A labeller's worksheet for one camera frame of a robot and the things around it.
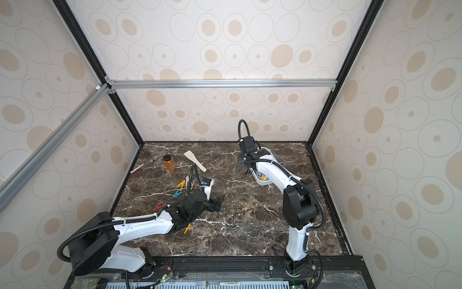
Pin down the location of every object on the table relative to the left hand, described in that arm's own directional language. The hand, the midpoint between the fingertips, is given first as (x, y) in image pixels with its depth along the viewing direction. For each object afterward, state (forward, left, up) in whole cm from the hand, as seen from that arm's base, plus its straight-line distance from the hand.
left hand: (221, 193), depth 83 cm
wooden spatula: (+33, +23, -12) cm, 42 cm away
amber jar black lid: (+21, +31, -5) cm, 38 cm away
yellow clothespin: (+11, +23, -12) cm, 28 cm away
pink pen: (+22, +53, -12) cm, 58 cm away
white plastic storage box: (+12, -20, -7) cm, 24 cm away
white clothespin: (+13, +21, -11) cm, 27 cm away
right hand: (+19, -15, +2) cm, 24 cm away
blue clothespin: (+6, +25, -12) cm, 28 cm away
